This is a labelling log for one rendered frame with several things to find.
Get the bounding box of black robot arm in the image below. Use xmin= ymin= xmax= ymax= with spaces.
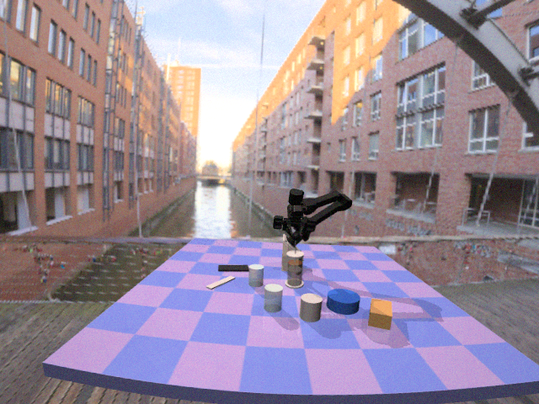
xmin=286 ymin=189 xmax=352 ymax=247

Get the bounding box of pale peach flat bar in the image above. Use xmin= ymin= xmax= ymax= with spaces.
xmin=206 ymin=276 xmax=235 ymax=290

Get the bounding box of orange cube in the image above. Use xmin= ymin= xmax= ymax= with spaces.
xmin=368 ymin=299 xmax=392 ymax=330

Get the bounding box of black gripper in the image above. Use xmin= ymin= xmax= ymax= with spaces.
xmin=273 ymin=210 xmax=318 ymax=238

